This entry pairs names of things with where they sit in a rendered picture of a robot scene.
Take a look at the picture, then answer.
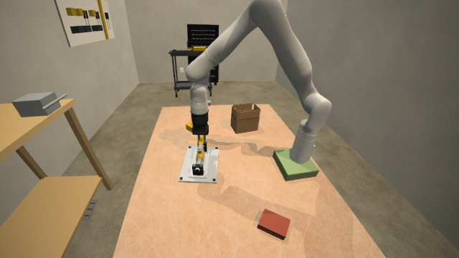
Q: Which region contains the reddish-brown flat rectangular block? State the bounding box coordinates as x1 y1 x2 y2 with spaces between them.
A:
257 209 290 240

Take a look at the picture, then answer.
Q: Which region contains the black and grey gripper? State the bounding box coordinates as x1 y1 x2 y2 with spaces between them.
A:
190 100 211 142

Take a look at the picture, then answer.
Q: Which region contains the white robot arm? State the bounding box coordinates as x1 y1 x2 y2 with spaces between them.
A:
186 0 331 164

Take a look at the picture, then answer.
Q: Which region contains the brown cardboard box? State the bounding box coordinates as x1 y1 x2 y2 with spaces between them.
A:
230 103 260 134

